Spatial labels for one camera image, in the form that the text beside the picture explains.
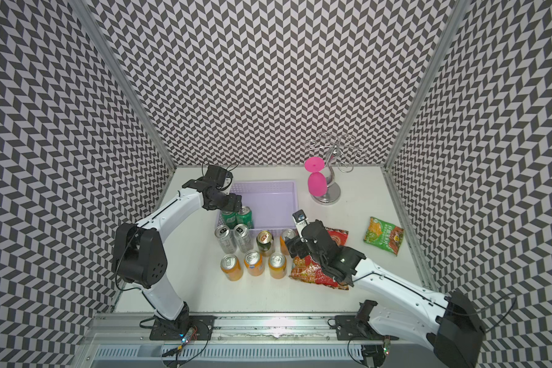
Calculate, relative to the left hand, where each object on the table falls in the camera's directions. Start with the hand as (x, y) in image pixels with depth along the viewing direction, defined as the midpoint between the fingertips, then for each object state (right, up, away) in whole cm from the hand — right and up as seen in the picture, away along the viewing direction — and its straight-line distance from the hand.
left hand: (231, 206), depth 91 cm
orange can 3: (+12, -18, -14) cm, 26 cm away
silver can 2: (+8, -11, -10) cm, 17 cm away
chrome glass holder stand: (+43, +22, -10) cm, 49 cm away
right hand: (+27, -9, -13) cm, 31 cm away
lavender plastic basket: (+16, -1, +13) cm, 20 cm away
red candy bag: (+29, -22, -9) cm, 37 cm away
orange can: (+23, -9, -9) cm, 27 cm away
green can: (0, -6, -1) cm, 6 cm away
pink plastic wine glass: (+34, +10, -1) cm, 36 cm away
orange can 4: (+19, -20, -12) cm, 30 cm away
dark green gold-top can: (+15, -12, -9) cm, 21 cm away
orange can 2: (+4, -20, -14) cm, 25 cm away
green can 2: (+6, -4, -2) cm, 8 cm away
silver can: (+1, -11, -11) cm, 15 cm away
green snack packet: (+62, -12, 0) cm, 63 cm away
